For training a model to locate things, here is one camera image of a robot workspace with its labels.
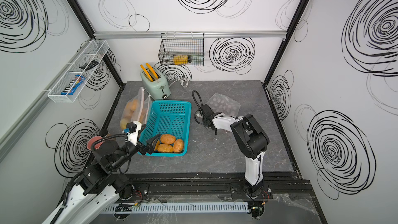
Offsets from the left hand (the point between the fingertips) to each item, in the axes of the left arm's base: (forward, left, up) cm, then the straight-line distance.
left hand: (151, 130), depth 68 cm
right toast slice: (+46, +11, -6) cm, 48 cm away
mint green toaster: (+38, +9, -10) cm, 40 cm away
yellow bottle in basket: (+40, -9, +9) cm, 42 cm away
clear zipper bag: (+23, +22, -18) cm, 36 cm away
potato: (+5, -3, -20) cm, 21 cm away
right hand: (+21, -31, -23) cm, 44 cm away
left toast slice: (+42, +14, -5) cm, 45 cm away
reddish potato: (+1, -10, -19) cm, 21 cm away
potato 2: (0, -3, -20) cm, 20 cm away
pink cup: (+1, +35, -16) cm, 38 cm away
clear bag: (+34, -35, -22) cm, 53 cm away
